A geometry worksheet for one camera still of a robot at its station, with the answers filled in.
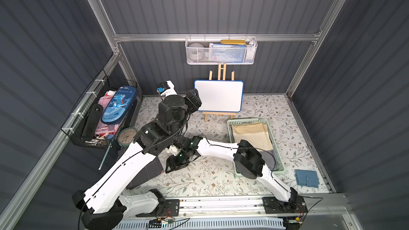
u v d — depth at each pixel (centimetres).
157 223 72
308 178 81
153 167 85
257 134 91
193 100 53
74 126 61
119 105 67
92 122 63
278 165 82
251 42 87
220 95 91
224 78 91
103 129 65
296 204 63
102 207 37
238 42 88
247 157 59
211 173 84
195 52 84
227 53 85
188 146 68
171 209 74
